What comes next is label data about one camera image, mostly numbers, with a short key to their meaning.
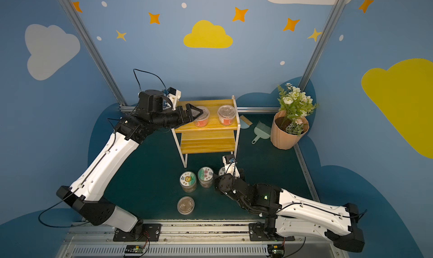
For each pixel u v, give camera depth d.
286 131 0.93
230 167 0.56
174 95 0.61
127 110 1.18
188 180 0.82
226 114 0.69
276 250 0.73
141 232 0.70
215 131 0.72
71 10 0.73
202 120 0.68
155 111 0.51
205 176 0.84
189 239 0.73
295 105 0.86
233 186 0.47
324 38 0.82
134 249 0.72
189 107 0.58
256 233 0.74
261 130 1.14
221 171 0.85
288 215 0.46
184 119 0.57
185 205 0.77
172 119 0.57
